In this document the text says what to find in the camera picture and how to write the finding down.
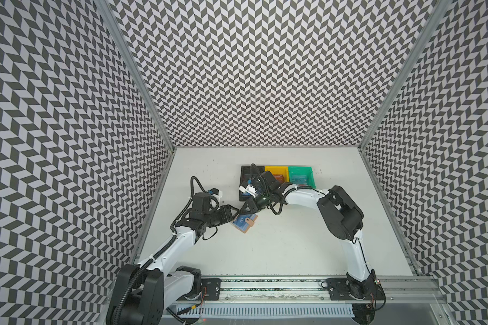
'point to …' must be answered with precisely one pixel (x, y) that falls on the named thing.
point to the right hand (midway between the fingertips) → (242, 214)
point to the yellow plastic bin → (278, 170)
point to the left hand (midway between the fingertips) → (236, 214)
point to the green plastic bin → (303, 170)
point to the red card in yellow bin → (280, 178)
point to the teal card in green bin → (299, 179)
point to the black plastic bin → (259, 168)
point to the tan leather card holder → (244, 222)
